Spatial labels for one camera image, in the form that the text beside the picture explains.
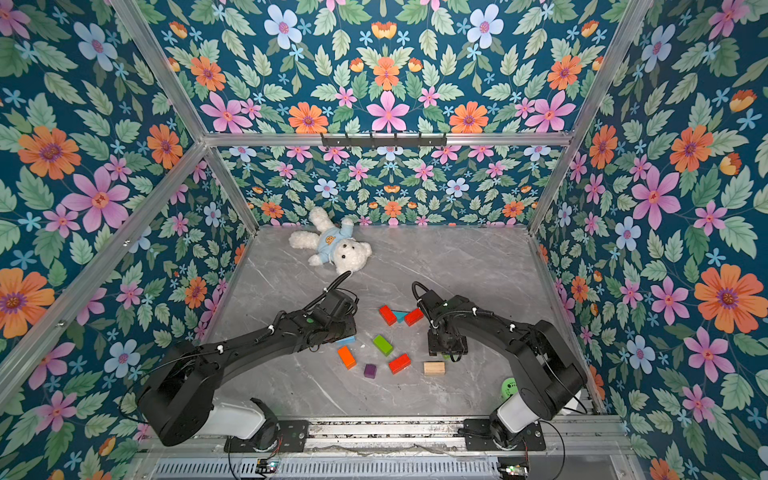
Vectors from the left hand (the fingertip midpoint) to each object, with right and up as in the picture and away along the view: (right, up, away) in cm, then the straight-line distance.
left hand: (360, 324), depth 88 cm
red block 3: (+12, -11, -2) cm, 16 cm away
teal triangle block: (+12, +1, +5) cm, 13 cm away
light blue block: (-2, -3, -8) cm, 9 cm away
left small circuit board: (-20, -31, -16) cm, 40 cm away
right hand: (+26, -7, -1) cm, 27 cm away
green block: (+7, -6, 0) cm, 9 cm away
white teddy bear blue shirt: (-11, +24, +15) cm, 31 cm away
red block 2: (+16, 0, +8) cm, 18 cm away
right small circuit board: (+40, -31, -17) cm, 54 cm away
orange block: (-3, -9, -1) cm, 10 cm away
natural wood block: (+22, -11, -5) cm, 25 cm away
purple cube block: (+4, -13, -4) cm, 14 cm away
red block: (+8, +2, +6) cm, 10 cm away
